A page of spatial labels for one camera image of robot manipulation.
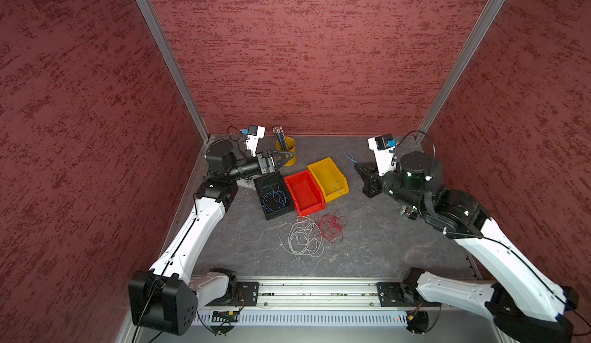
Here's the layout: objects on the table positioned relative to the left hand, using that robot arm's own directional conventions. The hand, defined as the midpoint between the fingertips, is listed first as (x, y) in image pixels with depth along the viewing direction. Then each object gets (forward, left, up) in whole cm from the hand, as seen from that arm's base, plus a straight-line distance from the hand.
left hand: (288, 161), depth 67 cm
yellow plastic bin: (+16, -18, -34) cm, 42 cm away
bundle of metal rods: (+31, +6, -18) cm, 36 cm away
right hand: (-6, -19, +3) cm, 20 cm away
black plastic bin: (+16, +8, -34) cm, 39 cm away
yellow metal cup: (+31, +1, -26) cm, 40 cm away
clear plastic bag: (+13, +21, -33) cm, 41 cm away
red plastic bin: (+8, -7, -34) cm, 36 cm away
